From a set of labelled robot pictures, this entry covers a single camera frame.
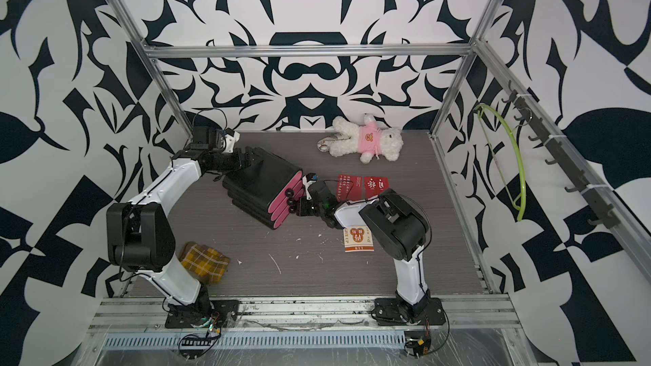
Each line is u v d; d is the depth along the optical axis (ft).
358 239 2.92
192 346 2.35
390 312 2.44
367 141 3.53
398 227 1.70
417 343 2.31
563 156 1.80
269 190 2.64
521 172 2.18
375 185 3.34
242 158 2.61
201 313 2.21
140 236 1.52
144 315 2.49
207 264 2.67
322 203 2.48
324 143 3.66
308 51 3.00
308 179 2.91
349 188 3.36
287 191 2.72
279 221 2.87
